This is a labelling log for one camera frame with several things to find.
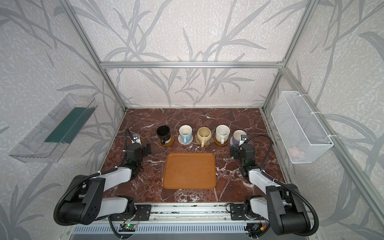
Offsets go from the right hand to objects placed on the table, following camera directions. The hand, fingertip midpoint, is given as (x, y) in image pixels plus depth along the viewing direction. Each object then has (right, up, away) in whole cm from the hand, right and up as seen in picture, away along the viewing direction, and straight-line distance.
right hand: (241, 141), depth 91 cm
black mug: (-48, +5, +2) cm, 49 cm away
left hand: (-62, +2, -1) cm, 62 cm away
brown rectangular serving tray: (-31, -17, -5) cm, 36 cm away
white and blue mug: (-35, +5, +6) cm, 36 cm away
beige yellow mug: (-23, +2, +9) cm, 25 cm away
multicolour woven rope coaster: (-37, -2, +7) cm, 38 cm away
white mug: (-11, +5, +8) cm, 14 cm away
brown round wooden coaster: (-13, -2, +4) cm, 14 cm away
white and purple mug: (-1, +2, +6) cm, 7 cm away
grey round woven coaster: (-4, -2, +8) cm, 10 cm away
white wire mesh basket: (+18, +5, -31) cm, 36 cm away
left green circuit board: (-60, -39, -21) cm, 74 cm away
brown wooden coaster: (-47, -3, +8) cm, 47 cm away
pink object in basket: (+21, -3, -19) cm, 29 cm away
